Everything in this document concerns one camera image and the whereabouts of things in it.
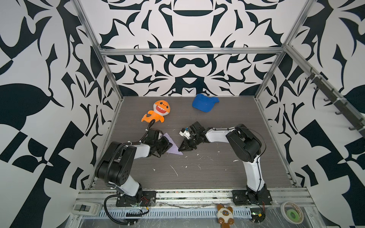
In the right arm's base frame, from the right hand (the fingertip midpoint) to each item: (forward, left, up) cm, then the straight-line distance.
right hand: (180, 149), depth 91 cm
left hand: (+5, +4, +2) cm, 7 cm away
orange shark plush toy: (+28, +13, +8) cm, 32 cm away
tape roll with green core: (-33, -54, -2) cm, 64 cm away
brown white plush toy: (-34, -21, +2) cm, 40 cm away
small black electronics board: (-34, -38, -3) cm, 51 cm away
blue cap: (+37, -18, +2) cm, 41 cm away
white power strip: (-31, +45, +3) cm, 55 cm away
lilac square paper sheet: (0, +4, -1) cm, 4 cm away
